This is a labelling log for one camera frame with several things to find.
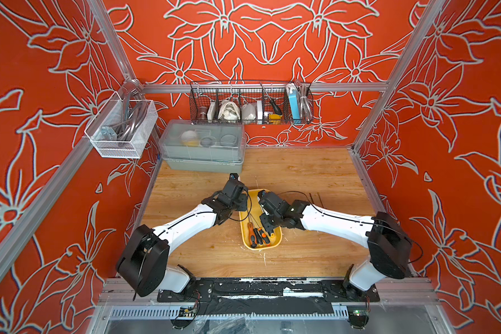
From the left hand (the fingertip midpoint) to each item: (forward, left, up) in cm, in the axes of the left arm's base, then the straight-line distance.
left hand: (243, 197), depth 87 cm
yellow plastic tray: (-5, -4, -6) cm, 9 cm away
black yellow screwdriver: (+8, -32, -10) cm, 35 cm away
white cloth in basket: (+30, +9, +22) cm, 39 cm away
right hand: (-9, -7, -3) cm, 12 cm away
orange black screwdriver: (-15, -5, -6) cm, 17 cm away
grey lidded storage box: (+24, +22, +5) cm, 33 cm away
